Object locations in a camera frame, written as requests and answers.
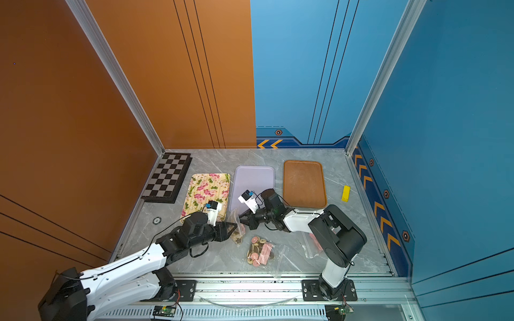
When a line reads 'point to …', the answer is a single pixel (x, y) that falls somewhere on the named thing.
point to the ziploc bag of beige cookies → (240, 231)
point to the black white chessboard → (166, 181)
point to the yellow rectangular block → (345, 194)
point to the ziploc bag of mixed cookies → (277, 259)
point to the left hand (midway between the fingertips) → (235, 223)
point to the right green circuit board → (336, 312)
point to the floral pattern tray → (203, 188)
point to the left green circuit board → (168, 311)
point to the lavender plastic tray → (255, 178)
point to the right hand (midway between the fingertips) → (239, 219)
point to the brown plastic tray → (304, 184)
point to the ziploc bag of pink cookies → (308, 251)
